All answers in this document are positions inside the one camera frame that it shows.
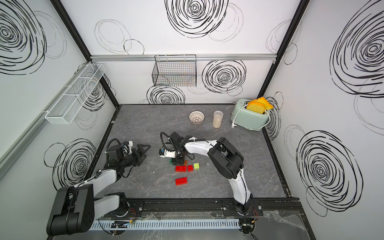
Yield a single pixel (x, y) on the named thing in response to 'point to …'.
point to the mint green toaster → (244, 118)
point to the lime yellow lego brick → (196, 166)
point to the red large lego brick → (181, 181)
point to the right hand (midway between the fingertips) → (175, 159)
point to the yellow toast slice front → (255, 107)
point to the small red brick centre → (190, 168)
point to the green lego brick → (171, 161)
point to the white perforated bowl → (196, 116)
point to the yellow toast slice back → (262, 101)
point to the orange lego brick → (185, 163)
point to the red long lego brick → (180, 168)
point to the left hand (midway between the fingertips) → (147, 150)
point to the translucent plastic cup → (218, 115)
